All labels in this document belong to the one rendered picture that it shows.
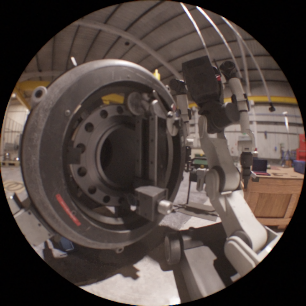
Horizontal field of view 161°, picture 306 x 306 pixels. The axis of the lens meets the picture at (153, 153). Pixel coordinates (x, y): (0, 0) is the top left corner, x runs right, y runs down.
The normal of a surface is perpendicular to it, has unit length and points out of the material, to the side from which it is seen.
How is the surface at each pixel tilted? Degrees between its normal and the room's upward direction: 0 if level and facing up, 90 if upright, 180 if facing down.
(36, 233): 90
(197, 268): 0
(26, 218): 90
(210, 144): 109
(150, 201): 92
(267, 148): 90
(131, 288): 0
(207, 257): 0
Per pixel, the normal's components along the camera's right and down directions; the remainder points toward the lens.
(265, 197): -0.62, 0.00
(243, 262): -1.00, -0.04
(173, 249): 0.03, -0.71
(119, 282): 0.04, -1.00
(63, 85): 0.68, -0.04
